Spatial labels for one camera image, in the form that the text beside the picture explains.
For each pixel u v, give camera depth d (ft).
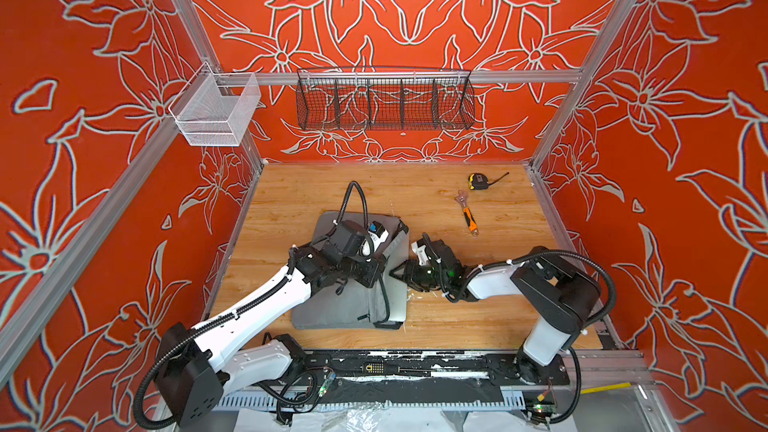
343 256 1.87
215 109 3.06
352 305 2.47
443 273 2.33
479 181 3.62
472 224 3.29
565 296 1.54
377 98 3.30
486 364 2.43
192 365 1.25
